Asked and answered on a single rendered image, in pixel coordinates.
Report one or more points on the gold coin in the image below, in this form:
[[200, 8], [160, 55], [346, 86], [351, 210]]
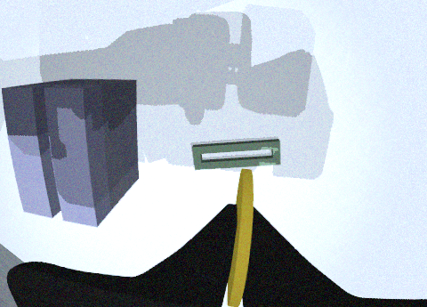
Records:
[[243, 239]]

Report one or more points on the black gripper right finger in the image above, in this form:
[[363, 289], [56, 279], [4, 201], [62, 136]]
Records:
[[279, 276]]

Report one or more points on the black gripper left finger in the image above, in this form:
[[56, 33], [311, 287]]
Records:
[[196, 275]]

